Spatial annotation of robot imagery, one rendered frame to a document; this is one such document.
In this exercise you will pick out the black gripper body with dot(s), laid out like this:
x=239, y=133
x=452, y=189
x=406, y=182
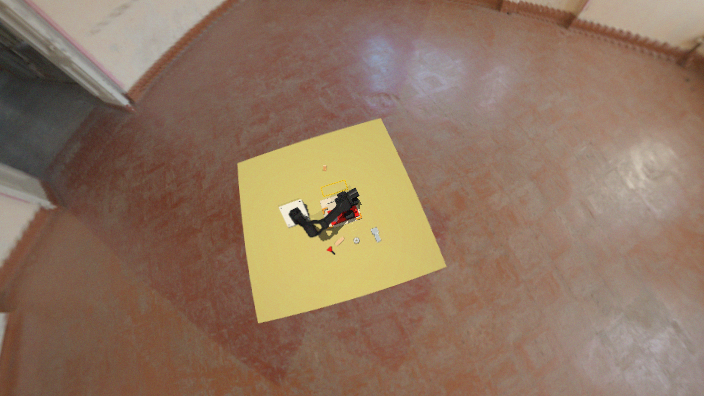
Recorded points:
x=350, y=213

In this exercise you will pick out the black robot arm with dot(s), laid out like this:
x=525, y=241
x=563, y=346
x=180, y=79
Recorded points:
x=343, y=203

